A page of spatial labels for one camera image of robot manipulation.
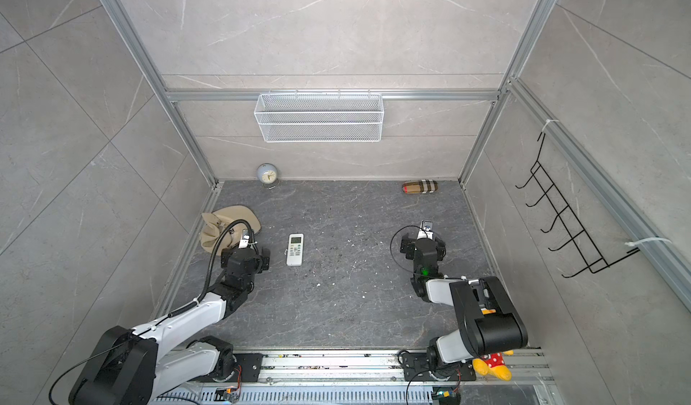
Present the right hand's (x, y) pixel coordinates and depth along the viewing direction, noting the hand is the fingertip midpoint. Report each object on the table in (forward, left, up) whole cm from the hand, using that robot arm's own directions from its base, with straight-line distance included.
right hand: (422, 233), depth 93 cm
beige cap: (+8, +77, -3) cm, 77 cm away
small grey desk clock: (+32, +61, -1) cm, 69 cm away
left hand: (-5, +60, +4) cm, 60 cm away
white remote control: (-3, +46, -5) cm, 46 cm away
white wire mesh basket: (+38, +37, +23) cm, 58 cm away
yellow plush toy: (-40, -12, -3) cm, 42 cm away
